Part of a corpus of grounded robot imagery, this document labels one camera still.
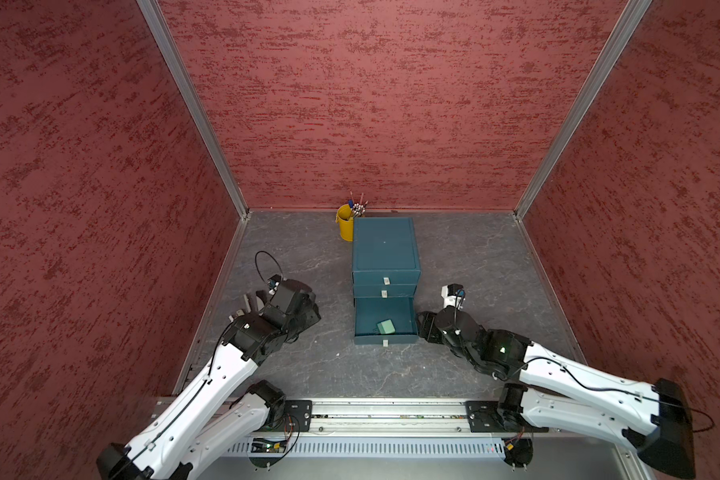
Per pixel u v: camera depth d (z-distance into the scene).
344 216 1.07
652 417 0.41
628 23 0.73
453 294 0.68
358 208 0.98
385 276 0.79
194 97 0.87
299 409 0.76
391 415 0.76
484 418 0.74
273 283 0.66
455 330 0.54
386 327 0.87
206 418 0.44
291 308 0.56
